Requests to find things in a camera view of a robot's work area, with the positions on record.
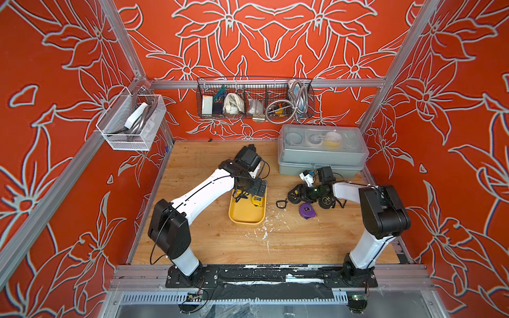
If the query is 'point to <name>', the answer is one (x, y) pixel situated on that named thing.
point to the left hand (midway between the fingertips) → (255, 186)
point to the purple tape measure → (307, 211)
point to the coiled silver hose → (282, 112)
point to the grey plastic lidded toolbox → (303, 148)
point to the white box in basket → (207, 106)
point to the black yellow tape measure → (327, 202)
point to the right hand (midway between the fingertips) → (290, 195)
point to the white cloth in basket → (232, 104)
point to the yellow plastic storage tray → (244, 212)
